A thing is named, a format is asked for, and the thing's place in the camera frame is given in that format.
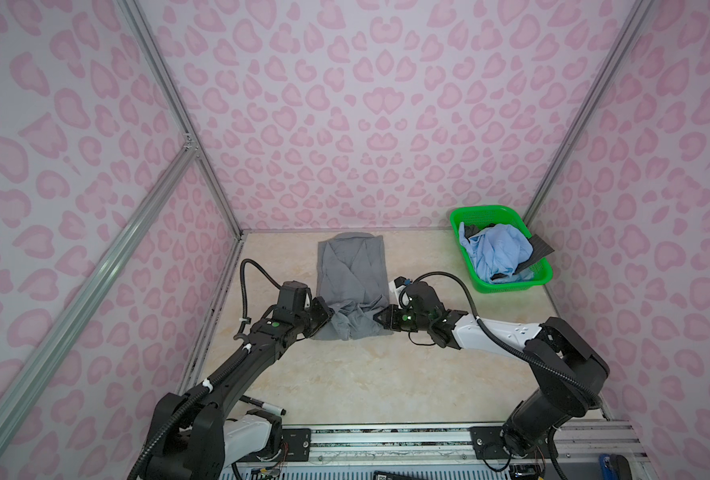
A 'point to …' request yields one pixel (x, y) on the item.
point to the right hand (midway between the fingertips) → (375, 316)
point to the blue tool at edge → (614, 467)
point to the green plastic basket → (540, 269)
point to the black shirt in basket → (542, 248)
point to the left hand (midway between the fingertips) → (337, 305)
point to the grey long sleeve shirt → (352, 276)
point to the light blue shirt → (497, 251)
